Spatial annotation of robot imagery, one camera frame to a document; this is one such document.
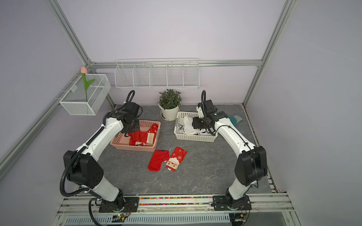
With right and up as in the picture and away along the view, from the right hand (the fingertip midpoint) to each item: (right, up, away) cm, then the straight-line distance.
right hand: (196, 122), depth 86 cm
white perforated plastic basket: (-7, -6, +12) cm, 15 cm away
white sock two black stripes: (-4, -4, +13) cm, 14 cm away
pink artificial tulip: (-67, +24, -1) cm, 71 cm away
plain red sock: (-24, -22, +4) cm, 33 cm away
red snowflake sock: (-29, -5, +12) cm, 32 cm away
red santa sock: (-12, -22, +3) cm, 26 cm away
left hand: (-38, -4, -3) cm, 39 cm away
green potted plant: (-18, +16, +13) cm, 27 cm away
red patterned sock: (-38, -9, +6) cm, 40 cm away
